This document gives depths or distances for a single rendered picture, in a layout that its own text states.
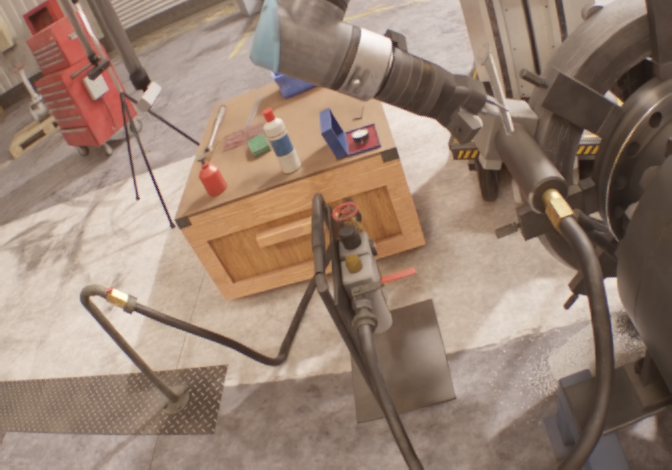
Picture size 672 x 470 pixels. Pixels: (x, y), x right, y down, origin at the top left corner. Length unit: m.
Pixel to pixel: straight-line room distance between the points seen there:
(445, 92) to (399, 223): 1.20
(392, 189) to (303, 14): 1.20
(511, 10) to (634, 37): 0.99
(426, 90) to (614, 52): 0.49
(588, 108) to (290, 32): 0.61
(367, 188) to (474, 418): 0.82
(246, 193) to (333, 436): 0.84
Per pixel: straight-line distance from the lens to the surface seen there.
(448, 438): 1.47
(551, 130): 1.03
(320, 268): 1.16
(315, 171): 1.69
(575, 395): 1.20
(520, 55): 2.04
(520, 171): 0.88
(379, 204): 1.80
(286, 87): 2.30
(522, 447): 1.43
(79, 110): 4.29
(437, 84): 0.66
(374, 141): 1.72
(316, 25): 0.62
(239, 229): 1.83
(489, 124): 1.00
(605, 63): 1.03
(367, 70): 0.62
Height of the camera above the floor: 1.30
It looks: 35 degrees down
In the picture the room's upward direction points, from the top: 23 degrees counter-clockwise
